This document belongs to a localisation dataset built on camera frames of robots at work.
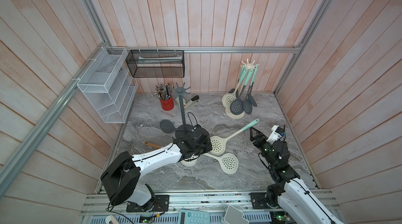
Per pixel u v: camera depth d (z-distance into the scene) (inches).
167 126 39.4
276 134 27.1
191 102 43.4
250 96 39.1
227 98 38.8
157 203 28.6
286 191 22.4
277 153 23.4
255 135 29.1
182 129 36.6
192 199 29.9
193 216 27.0
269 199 26.5
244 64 31.2
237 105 37.5
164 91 38.5
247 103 37.6
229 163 33.1
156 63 41.3
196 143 24.6
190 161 33.2
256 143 27.7
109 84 26.7
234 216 24.7
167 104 41.4
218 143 33.0
